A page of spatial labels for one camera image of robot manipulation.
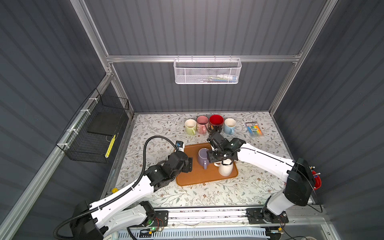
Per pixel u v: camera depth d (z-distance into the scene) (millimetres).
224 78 911
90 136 716
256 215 738
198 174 872
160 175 540
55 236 399
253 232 706
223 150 606
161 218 731
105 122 760
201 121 1043
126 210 577
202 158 861
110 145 694
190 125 1026
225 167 817
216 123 1020
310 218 742
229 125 1000
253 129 1084
